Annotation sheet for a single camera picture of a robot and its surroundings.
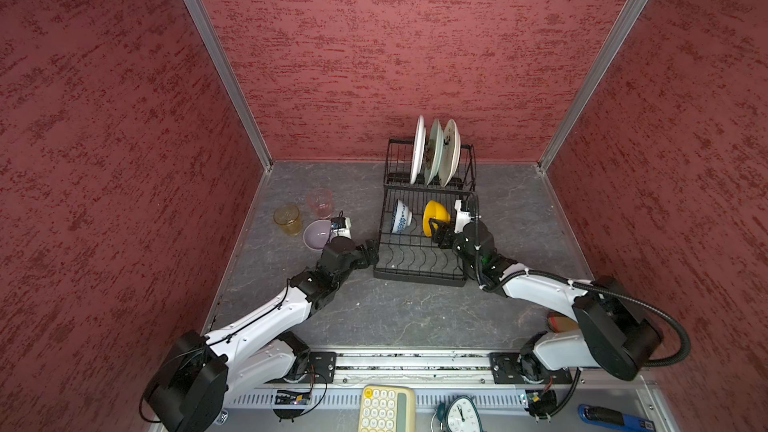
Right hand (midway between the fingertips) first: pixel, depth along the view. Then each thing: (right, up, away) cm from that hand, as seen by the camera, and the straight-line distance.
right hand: (434, 226), depth 87 cm
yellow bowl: (0, +5, -2) cm, 5 cm away
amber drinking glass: (-46, +2, +6) cm, 46 cm away
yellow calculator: (-14, -41, -19) cm, 47 cm away
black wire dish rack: (-8, -8, +8) cm, 14 cm away
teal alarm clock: (+3, -40, -22) cm, 46 cm away
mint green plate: (-2, +20, -11) cm, 23 cm away
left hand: (-21, -6, -3) cm, 22 cm away
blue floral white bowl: (-10, +2, +5) cm, 11 cm away
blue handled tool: (+37, -40, -22) cm, 59 cm away
